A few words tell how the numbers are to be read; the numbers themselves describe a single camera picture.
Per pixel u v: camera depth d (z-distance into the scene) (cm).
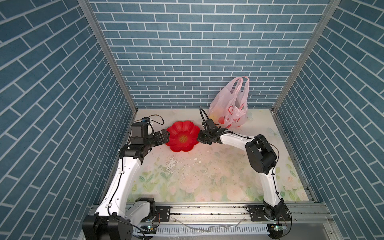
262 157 56
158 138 68
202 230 71
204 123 79
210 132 79
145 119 68
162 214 75
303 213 76
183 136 104
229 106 97
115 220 37
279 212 66
